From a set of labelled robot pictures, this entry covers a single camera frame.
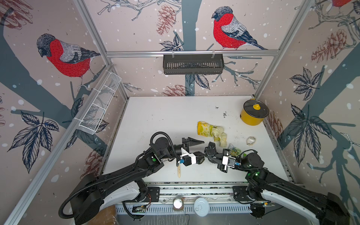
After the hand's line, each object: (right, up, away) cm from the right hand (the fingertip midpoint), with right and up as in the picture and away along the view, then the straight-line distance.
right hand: (208, 151), depth 64 cm
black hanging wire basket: (-6, +55, +41) cm, 69 cm away
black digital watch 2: (-5, +2, -12) cm, 13 cm away
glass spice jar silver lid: (-14, -23, -2) cm, 27 cm away
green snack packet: (+21, -7, +23) cm, 32 cm away
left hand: (-2, +4, -3) cm, 6 cm away
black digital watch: (-1, +1, -4) cm, 4 cm away
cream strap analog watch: (+35, -2, +31) cm, 47 cm away
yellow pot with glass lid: (+39, +18, +34) cm, 55 cm away
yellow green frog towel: (+4, +5, +34) cm, 34 cm away
